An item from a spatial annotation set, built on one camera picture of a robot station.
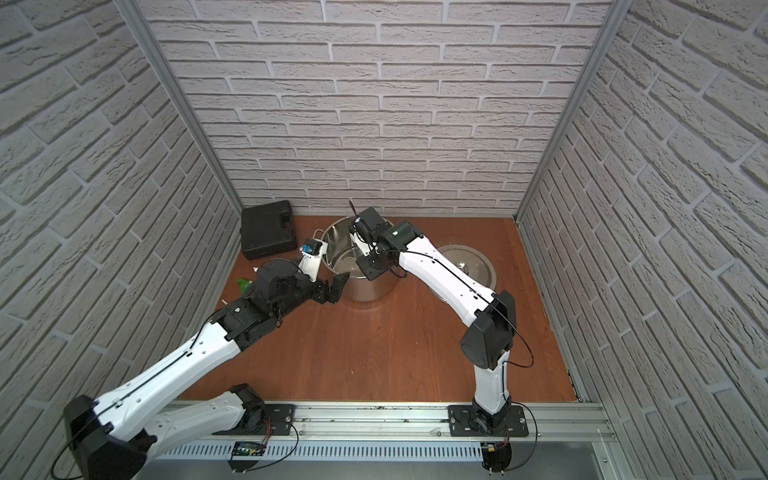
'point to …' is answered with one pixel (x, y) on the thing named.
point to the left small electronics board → (244, 455)
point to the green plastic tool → (244, 283)
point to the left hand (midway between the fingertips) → (328, 259)
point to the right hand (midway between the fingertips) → (377, 263)
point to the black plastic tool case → (267, 230)
